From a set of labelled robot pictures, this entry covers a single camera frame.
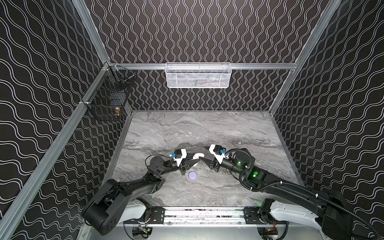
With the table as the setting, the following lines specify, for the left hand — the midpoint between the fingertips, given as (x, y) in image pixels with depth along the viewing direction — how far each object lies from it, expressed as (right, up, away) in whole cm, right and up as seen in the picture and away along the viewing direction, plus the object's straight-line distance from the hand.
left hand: (202, 159), depth 69 cm
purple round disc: (-4, -13, +19) cm, 23 cm away
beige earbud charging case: (-3, +2, 0) cm, 3 cm away
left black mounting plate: (-23, -29, +6) cm, 38 cm away
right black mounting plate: (+25, -30, +5) cm, 39 cm away
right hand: (+1, +4, +2) cm, 5 cm away
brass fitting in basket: (-46, +24, +14) cm, 54 cm away
